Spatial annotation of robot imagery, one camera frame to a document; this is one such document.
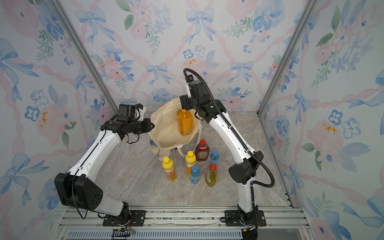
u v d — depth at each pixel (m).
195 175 0.76
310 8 0.69
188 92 0.58
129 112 0.63
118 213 0.62
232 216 0.75
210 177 0.76
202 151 0.86
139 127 0.68
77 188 0.41
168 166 0.71
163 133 1.00
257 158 0.46
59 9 0.69
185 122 0.95
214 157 0.82
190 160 0.73
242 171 0.46
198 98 0.54
